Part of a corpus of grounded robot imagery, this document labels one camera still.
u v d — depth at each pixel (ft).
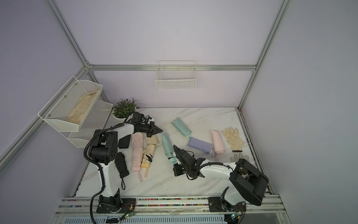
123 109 3.11
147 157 2.88
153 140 3.22
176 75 3.12
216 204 2.40
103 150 1.83
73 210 2.40
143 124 2.96
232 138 3.31
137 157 2.90
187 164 2.16
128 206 2.39
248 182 1.41
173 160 2.88
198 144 3.16
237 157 3.01
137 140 3.22
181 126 3.51
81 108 2.60
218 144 3.12
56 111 2.26
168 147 3.06
